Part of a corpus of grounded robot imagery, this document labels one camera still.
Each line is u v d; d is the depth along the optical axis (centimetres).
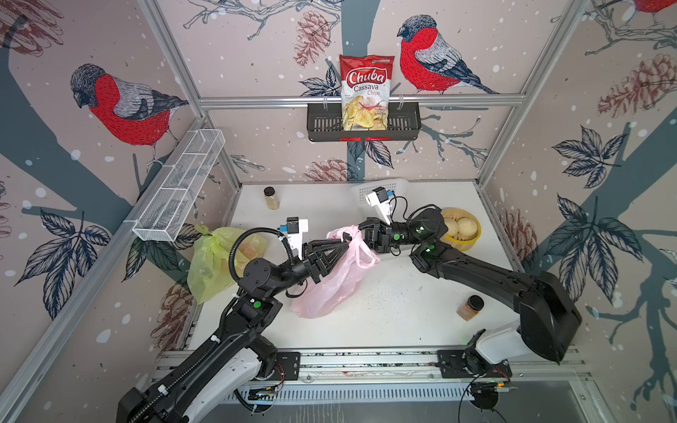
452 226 98
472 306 75
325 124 95
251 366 60
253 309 53
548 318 43
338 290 61
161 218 71
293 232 55
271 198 107
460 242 97
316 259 55
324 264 56
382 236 58
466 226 98
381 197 59
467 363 66
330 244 59
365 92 85
